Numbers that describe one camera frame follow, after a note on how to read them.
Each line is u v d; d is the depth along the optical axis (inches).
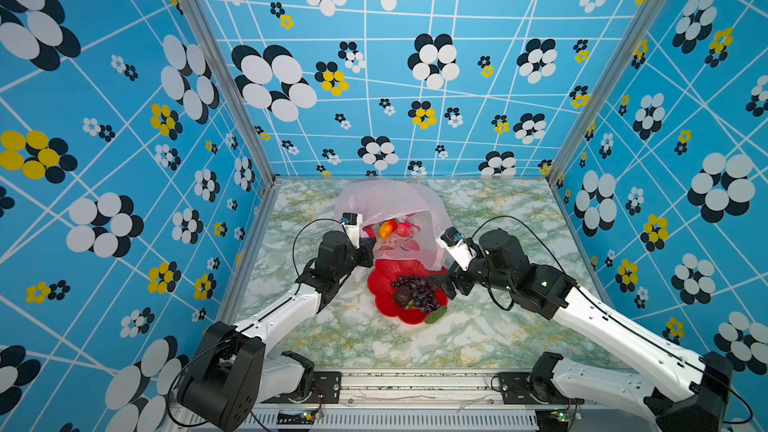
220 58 33.5
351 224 29.0
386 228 39.8
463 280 24.5
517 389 28.6
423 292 33.5
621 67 33.4
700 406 14.4
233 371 16.0
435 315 31.7
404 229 39.0
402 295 33.3
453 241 23.6
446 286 24.6
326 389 29.0
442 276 24.4
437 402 28.7
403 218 33.3
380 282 35.6
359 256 29.1
